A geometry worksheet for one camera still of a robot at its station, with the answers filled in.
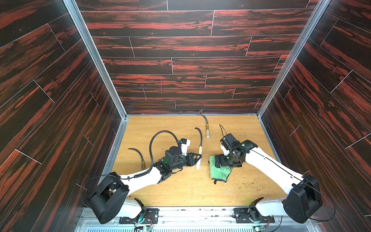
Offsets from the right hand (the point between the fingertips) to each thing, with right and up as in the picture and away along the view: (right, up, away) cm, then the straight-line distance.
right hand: (225, 162), depth 83 cm
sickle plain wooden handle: (-16, 0, -7) cm, 17 cm away
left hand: (-14, +4, -5) cm, 16 cm away
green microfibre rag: (-1, -6, +1) cm, 7 cm away
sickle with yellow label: (-6, +21, +28) cm, 35 cm away
